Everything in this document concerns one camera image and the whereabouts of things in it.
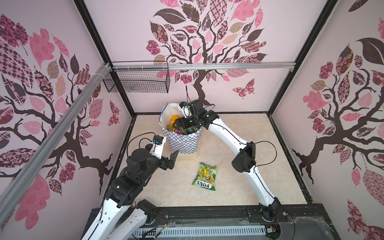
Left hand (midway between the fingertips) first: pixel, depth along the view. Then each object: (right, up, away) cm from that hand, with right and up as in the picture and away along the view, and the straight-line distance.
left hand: (169, 149), depth 67 cm
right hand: (+2, +14, +20) cm, 25 cm away
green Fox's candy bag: (+18, -18, +16) cm, 30 cm away
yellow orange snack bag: (-4, +10, +24) cm, 26 cm away
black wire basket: (-25, +43, +28) cm, 57 cm away
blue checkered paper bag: (+3, +1, +12) cm, 13 cm away
